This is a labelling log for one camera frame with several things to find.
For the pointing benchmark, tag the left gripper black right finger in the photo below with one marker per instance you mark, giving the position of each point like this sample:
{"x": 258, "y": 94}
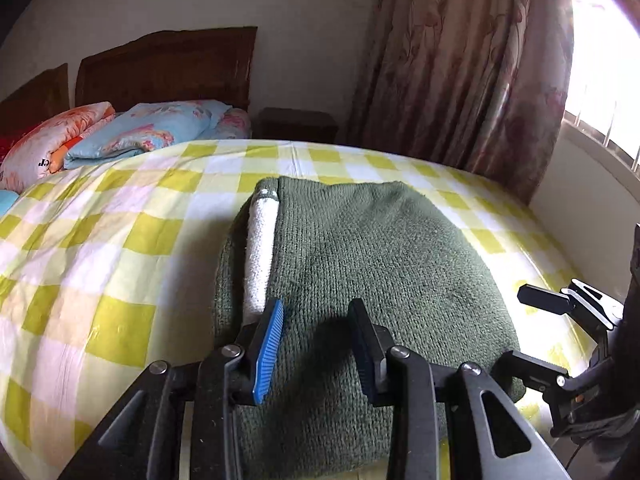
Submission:
{"x": 488, "y": 437}

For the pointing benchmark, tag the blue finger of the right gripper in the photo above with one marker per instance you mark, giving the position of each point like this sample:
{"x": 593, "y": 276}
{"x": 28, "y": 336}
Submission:
{"x": 565, "y": 299}
{"x": 534, "y": 373}

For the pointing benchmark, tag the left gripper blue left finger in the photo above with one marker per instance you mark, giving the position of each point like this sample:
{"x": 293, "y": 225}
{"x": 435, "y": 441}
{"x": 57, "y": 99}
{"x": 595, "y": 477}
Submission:
{"x": 140, "y": 436}

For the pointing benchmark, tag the green knit sweater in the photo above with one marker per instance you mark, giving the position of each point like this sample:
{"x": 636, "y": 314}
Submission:
{"x": 415, "y": 272}

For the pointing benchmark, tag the right gloved hand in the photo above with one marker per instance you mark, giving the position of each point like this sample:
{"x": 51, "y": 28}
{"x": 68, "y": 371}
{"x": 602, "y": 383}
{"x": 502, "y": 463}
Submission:
{"x": 608, "y": 446}

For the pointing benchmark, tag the yellow checkered bed sheet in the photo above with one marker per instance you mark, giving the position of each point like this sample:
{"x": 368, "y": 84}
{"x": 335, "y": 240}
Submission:
{"x": 107, "y": 268}

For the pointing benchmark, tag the window with bars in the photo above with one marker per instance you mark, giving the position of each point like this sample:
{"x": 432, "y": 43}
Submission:
{"x": 603, "y": 98}

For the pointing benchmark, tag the pink floral curtain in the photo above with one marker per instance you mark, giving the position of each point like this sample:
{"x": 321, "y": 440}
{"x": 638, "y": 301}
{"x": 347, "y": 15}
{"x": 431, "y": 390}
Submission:
{"x": 478, "y": 85}

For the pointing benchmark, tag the light blue cloth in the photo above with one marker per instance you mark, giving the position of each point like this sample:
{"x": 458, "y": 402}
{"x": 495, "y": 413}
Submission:
{"x": 7, "y": 200}

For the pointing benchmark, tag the dark wooden nightstand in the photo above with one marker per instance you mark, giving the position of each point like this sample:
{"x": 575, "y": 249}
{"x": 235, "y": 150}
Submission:
{"x": 287, "y": 124}

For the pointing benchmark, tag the blue floral folded quilt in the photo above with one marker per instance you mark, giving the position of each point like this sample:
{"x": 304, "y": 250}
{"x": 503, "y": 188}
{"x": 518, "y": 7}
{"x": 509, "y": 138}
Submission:
{"x": 149, "y": 127}

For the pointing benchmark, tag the pink floral folded quilt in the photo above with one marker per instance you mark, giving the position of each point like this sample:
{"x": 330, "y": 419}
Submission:
{"x": 40, "y": 152}

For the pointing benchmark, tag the red quilt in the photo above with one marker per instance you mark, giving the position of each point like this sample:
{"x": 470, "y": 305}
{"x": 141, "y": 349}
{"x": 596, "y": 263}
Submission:
{"x": 8, "y": 140}

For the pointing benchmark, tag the dark wooden headboard left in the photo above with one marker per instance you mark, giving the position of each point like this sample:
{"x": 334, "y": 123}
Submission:
{"x": 43, "y": 97}

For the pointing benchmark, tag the dark wooden headboard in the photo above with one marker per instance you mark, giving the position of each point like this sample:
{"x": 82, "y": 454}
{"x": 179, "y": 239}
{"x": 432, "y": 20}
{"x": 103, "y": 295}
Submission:
{"x": 171, "y": 65}
{"x": 43, "y": 97}

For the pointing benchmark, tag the dark wooden headboard right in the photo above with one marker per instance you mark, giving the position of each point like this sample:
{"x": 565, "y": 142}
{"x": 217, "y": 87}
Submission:
{"x": 171, "y": 65}

